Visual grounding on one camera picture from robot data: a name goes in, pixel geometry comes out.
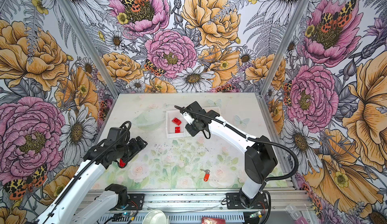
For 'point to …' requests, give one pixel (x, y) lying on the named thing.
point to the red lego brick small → (177, 129)
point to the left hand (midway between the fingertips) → (141, 152)
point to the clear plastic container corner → (294, 212)
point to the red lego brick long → (176, 121)
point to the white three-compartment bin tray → (171, 114)
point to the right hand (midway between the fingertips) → (193, 131)
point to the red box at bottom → (211, 220)
